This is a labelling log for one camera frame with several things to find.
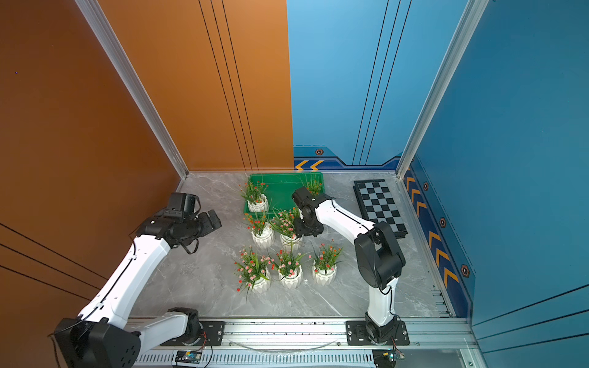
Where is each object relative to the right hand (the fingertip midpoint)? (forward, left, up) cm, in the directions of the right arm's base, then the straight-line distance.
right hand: (303, 232), depth 90 cm
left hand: (-3, +32, +12) cm, 34 cm away
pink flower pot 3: (-19, +4, +8) cm, 21 cm away
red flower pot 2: (+1, +17, 0) cm, 17 cm away
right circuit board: (-40, -26, -9) cm, 48 cm away
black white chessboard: (+16, -32, -3) cm, 36 cm away
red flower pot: (+14, +20, +2) cm, 25 cm away
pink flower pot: (-1, +7, +8) cm, 11 cm away
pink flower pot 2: (-19, +16, +8) cm, 26 cm away
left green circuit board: (-40, +36, -9) cm, 54 cm away
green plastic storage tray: (+30, +13, -7) cm, 34 cm away
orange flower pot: (-16, -7, +5) cm, 18 cm away
